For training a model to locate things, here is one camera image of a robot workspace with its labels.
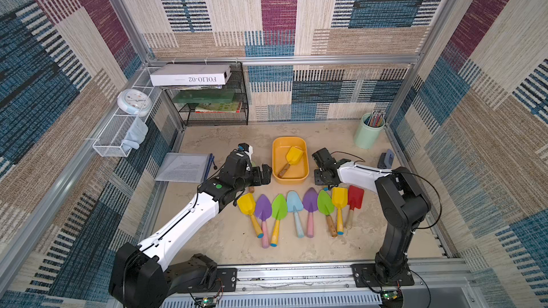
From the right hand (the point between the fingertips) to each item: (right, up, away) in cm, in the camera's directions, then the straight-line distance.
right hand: (321, 176), depth 99 cm
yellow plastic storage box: (-11, +1, +4) cm, 11 cm away
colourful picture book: (-47, +31, +1) cm, 57 cm away
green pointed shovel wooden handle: (0, -11, -8) cm, 14 cm away
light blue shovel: (-13, -11, -7) cm, 18 cm away
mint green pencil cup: (+23, +18, +7) cm, 30 cm away
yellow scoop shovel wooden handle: (-17, +3, +1) cm, 17 cm away
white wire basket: (-72, +18, -27) cm, 79 cm away
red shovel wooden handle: (+13, -9, -7) cm, 17 cm away
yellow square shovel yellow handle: (+6, -8, -7) cm, 12 cm away
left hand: (-26, +5, -18) cm, 32 cm away
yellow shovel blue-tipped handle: (-33, -11, -7) cm, 35 cm away
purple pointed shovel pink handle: (-26, -13, -9) cm, 30 cm away
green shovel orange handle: (-19, -12, -9) cm, 25 cm away
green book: (-53, +36, -1) cm, 64 cm away
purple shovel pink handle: (-6, -10, -7) cm, 14 cm away
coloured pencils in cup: (+25, +26, +1) cm, 36 cm away
